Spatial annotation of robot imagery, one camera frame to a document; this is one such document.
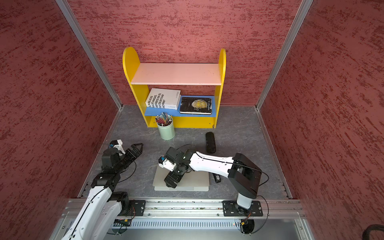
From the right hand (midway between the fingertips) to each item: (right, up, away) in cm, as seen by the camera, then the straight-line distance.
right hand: (174, 180), depth 78 cm
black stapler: (+23, 0, +3) cm, 24 cm away
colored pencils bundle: (-9, +33, +16) cm, 38 cm away
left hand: (-20, +15, +3) cm, 25 cm away
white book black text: (-11, +47, +22) cm, 53 cm away
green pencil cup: (-8, +24, +18) cm, 31 cm away
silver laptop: (+11, 0, -1) cm, 11 cm away
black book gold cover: (+12, +43, +22) cm, 49 cm away
